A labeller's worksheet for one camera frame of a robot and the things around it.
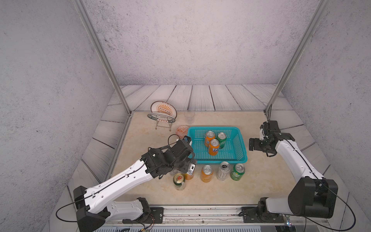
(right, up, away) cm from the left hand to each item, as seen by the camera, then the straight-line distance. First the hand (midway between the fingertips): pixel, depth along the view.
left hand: (189, 162), depth 69 cm
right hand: (+40, +5, +15) cm, 43 cm away
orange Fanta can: (+15, +4, +20) cm, 25 cm away
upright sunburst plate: (-18, +30, +34) cm, 49 cm away
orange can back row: (+13, +10, +24) cm, 29 cm away
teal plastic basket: (+30, -1, +27) cm, 40 cm away
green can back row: (+20, +9, +22) cm, 31 cm away
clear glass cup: (0, +23, +43) cm, 49 cm away
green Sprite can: (+26, -7, +9) cm, 29 cm away
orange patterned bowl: (-5, +13, +36) cm, 38 cm away
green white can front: (-5, -12, +6) cm, 14 cm away
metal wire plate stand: (-22, +18, +42) cm, 51 cm away
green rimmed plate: (-19, +22, +30) cm, 42 cm away
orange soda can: (-1, -12, +13) cm, 18 cm away
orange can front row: (+9, -8, +8) cm, 14 cm away
